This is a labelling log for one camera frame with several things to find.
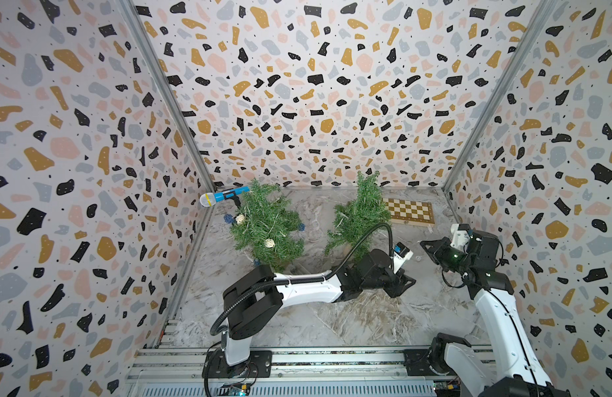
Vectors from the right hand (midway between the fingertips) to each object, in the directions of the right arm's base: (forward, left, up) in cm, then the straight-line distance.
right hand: (423, 242), depth 78 cm
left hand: (-11, +4, -2) cm, 12 cm away
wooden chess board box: (+28, -6, -18) cm, 34 cm away
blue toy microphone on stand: (+15, +73, +3) cm, 75 cm away
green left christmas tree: (-2, +48, +9) cm, 49 cm away
